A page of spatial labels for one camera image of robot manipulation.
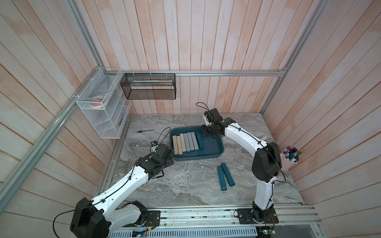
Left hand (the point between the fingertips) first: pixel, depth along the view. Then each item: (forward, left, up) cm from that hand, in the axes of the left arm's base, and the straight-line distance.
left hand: (166, 161), depth 82 cm
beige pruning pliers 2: (+15, -7, -9) cm, 18 cm away
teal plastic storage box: (+15, -29, -9) cm, 34 cm away
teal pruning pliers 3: (-8, -37, -9) cm, 39 cm away
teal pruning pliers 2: (-6, -32, -9) cm, 34 cm away
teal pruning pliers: (+15, -22, -8) cm, 27 cm away
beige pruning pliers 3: (+18, -9, -7) cm, 21 cm away
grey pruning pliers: (+20, -11, -8) cm, 24 cm away
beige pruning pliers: (+16, -4, -8) cm, 18 cm away
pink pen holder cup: (+3, -71, 0) cm, 71 cm away
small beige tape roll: (+22, -66, -7) cm, 69 cm away
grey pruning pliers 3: (+14, -18, -9) cm, 25 cm away
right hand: (+20, -22, +2) cm, 30 cm away
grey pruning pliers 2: (+19, -14, -8) cm, 25 cm away
